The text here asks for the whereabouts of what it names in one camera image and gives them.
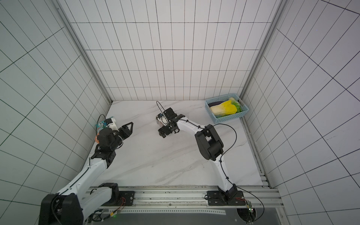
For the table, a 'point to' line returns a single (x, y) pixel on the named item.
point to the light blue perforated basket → (223, 118)
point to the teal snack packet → (101, 126)
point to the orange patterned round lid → (96, 139)
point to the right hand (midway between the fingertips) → (160, 130)
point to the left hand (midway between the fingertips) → (130, 126)
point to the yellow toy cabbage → (229, 107)
